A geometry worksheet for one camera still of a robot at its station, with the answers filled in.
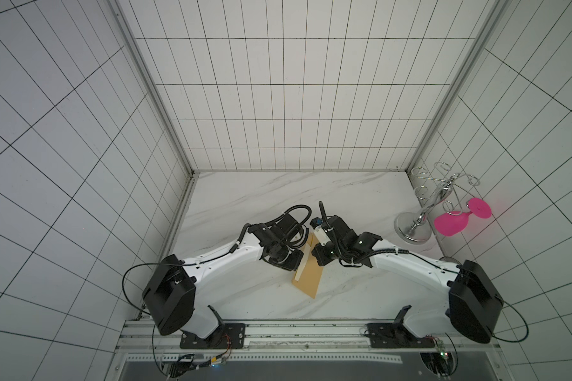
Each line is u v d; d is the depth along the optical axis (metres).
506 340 0.43
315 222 0.75
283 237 0.62
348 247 0.62
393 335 0.65
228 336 0.72
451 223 0.80
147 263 0.43
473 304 0.41
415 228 0.97
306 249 0.83
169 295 0.41
